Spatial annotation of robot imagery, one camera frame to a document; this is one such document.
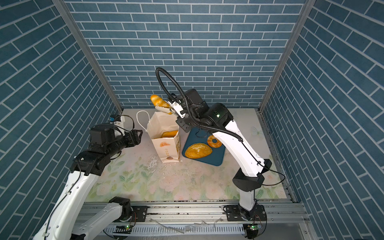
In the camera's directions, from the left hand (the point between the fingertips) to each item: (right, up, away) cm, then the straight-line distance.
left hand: (137, 131), depth 70 cm
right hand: (+21, +8, -6) cm, 23 cm away
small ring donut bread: (+42, -10, +27) cm, 51 cm away
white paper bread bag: (+4, +4, +21) cm, 22 cm away
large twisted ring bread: (+8, -3, +25) cm, 27 cm away
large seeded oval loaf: (+28, -13, +21) cm, 37 cm away
